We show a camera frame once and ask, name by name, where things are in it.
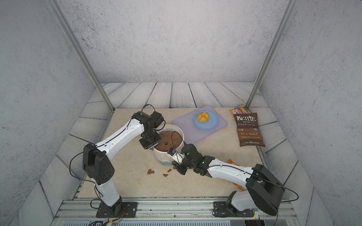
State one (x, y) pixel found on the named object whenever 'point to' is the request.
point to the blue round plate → (213, 121)
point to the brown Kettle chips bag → (248, 130)
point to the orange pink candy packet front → (239, 186)
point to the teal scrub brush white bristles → (166, 163)
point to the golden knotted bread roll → (203, 117)
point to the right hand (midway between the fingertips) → (174, 162)
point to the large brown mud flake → (150, 171)
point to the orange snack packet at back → (241, 109)
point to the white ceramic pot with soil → (172, 136)
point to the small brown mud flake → (165, 175)
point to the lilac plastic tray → (193, 134)
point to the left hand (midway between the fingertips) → (159, 147)
